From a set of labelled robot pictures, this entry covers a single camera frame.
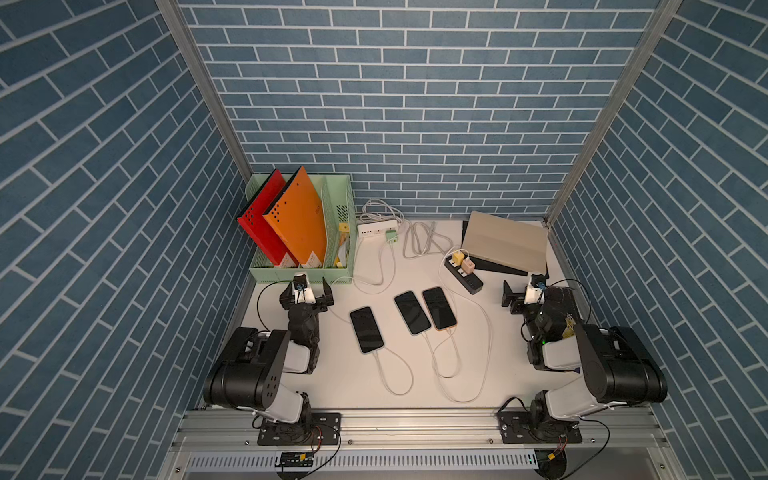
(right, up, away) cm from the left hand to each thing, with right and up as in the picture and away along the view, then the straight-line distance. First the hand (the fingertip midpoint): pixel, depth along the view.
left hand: (315, 279), depth 88 cm
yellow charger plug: (+46, +6, +14) cm, 48 cm away
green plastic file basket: (+3, +28, +15) cm, 31 cm away
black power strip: (+49, -2, +11) cm, 50 cm away
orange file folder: (-7, +19, +3) cm, 20 cm away
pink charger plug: (+48, +3, +11) cm, 50 cm away
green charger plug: (+22, +14, +26) cm, 37 cm away
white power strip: (+16, +16, +26) cm, 34 cm away
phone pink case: (+38, -10, +6) cm, 40 cm away
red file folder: (-15, +16, -6) cm, 23 cm away
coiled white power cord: (+34, +13, +27) cm, 45 cm away
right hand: (+64, -1, +2) cm, 64 cm away
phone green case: (+29, -11, +6) cm, 32 cm away
